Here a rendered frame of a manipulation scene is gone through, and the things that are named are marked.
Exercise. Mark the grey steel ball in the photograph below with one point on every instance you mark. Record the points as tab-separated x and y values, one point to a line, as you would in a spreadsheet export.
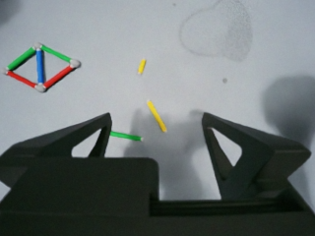
3	71
37	45
76	63
40	88

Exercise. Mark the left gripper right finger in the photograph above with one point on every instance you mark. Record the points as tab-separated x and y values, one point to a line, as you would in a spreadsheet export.
263	155

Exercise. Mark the red rod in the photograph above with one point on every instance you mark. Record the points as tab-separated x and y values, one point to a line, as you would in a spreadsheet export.
58	76
21	79

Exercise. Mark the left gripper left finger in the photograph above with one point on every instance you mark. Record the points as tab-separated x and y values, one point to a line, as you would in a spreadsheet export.
61	142

